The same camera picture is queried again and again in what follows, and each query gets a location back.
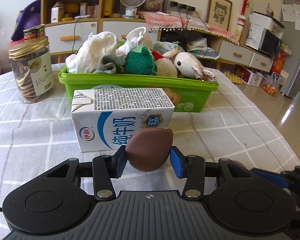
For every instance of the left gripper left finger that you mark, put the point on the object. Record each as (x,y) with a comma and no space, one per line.
(106,167)

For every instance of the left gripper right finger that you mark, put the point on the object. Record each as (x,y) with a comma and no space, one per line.
(191,167)

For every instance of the brown round cushion puff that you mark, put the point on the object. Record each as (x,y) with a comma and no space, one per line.
(149,148)

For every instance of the white red plush toy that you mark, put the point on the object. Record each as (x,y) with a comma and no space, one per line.
(165,66)

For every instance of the grey green towel cloth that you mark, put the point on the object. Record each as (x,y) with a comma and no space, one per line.
(110,64)

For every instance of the white cloth glove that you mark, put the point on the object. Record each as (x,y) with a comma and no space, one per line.
(88,55)

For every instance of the white milk carton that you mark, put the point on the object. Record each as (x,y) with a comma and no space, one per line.
(106,118)

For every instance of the green plastic bin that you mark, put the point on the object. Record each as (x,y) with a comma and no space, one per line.
(187,95)

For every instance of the grey checked tablecloth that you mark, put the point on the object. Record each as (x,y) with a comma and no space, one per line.
(36,137)

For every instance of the white bunny plush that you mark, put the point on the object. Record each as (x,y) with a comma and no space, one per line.
(189,66)

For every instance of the low wooden side cabinet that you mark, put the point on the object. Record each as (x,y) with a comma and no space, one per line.
(228,51)

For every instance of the blue floral doll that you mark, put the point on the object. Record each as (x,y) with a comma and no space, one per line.
(163,47)

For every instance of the gold lid glass jar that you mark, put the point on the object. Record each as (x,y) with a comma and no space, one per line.
(30,61)

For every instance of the black microwave oven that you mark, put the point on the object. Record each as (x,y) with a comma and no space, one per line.
(263,40)

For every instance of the pink fringed cloth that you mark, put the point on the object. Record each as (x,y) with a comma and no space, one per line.
(165,22)

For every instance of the small tin can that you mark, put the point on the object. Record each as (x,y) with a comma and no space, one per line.
(34,32)

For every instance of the framed cartoon picture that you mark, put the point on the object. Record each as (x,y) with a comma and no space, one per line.
(219,13)

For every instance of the grey refrigerator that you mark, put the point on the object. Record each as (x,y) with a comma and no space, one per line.
(291,38)

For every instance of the wooden drawer cabinet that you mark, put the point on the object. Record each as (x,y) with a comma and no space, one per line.
(68,23)

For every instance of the purple plush toy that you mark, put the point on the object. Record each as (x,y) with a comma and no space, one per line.
(29,17)

